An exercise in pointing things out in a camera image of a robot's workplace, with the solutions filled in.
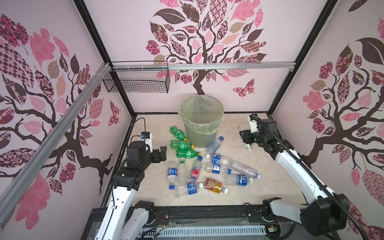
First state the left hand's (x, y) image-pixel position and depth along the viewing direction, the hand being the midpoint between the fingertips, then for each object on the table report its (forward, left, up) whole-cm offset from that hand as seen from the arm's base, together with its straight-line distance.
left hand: (158, 150), depth 74 cm
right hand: (+12, -47, +2) cm, 49 cm away
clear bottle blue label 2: (-3, -32, -17) cm, 37 cm away
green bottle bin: (+23, -7, -17) cm, 29 cm away
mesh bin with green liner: (+34, -24, -10) cm, 43 cm away
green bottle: (+14, -10, -16) cm, 23 cm away
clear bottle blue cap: (+14, -32, -18) cm, 39 cm away
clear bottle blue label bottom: (-14, -16, -16) cm, 27 cm away
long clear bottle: (-2, -46, -17) cm, 49 cm away
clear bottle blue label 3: (-9, -43, -19) cm, 47 cm away
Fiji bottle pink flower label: (-5, -19, -17) cm, 26 cm away
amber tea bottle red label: (-13, -29, -16) cm, 36 cm away
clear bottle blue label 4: (-5, -6, -17) cm, 18 cm away
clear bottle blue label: (+4, -32, -17) cm, 37 cm away
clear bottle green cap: (+2, -11, -19) cm, 22 cm away
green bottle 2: (+7, -14, -17) cm, 23 cm away
